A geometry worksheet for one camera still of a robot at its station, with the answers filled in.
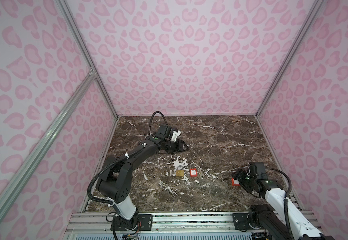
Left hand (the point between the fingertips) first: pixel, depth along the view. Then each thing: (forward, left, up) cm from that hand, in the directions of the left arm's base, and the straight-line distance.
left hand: (187, 147), depth 84 cm
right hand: (-13, -26, -10) cm, 31 cm away
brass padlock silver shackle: (-9, +5, -13) cm, 17 cm away
